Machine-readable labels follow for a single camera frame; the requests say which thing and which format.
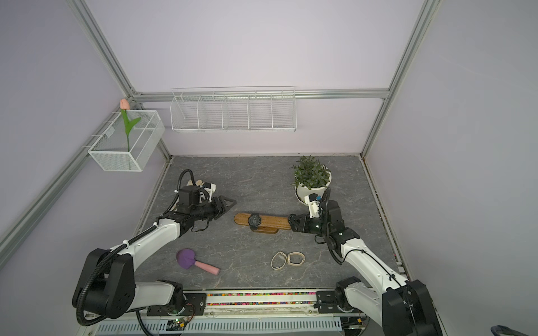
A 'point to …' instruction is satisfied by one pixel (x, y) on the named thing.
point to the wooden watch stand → (269, 224)
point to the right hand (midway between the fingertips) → (291, 218)
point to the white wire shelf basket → (234, 108)
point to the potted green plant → (310, 177)
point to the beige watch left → (278, 268)
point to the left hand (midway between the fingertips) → (234, 206)
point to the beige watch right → (295, 253)
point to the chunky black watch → (254, 221)
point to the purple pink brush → (186, 258)
